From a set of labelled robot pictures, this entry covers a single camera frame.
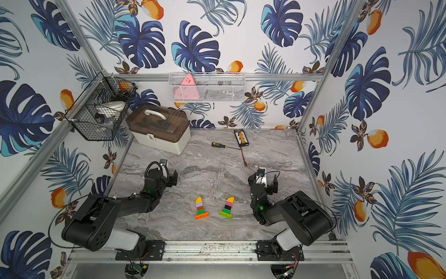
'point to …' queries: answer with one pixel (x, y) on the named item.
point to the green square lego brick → (201, 212)
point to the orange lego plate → (198, 217)
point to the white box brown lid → (159, 128)
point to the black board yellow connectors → (241, 137)
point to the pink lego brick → (229, 203)
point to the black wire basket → (83, 116)
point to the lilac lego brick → (199, 204)
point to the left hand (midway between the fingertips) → (165, 167)
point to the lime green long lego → (226, 214)
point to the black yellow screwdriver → (220, 145)
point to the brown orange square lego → (200, 208)
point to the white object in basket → (110, 107)
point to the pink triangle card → (187, 90)
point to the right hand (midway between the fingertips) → (267, 175)
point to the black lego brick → (227, 207)
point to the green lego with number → (226, 211)
